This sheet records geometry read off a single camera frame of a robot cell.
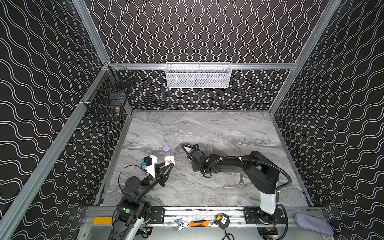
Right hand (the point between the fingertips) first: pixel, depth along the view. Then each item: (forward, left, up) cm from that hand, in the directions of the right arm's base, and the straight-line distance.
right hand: (197, 163), depth 94 cm
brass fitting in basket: (+16, +44, +30) cm, 56 cm away
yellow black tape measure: (-31, -12, +3) cm, 34 cm away
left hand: (-13, +11, +23) cm, 28 cm away
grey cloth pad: (-32, -54, +2) cm, 63 cm away
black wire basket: (+28, +56, +29) cm, 69 cm away
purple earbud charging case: (+9, +21, +3) cm, 23 cm away
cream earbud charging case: (-10, +13, +23) cm, 28 cm away
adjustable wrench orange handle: (-33, +7, +2) cm, 34 cm away
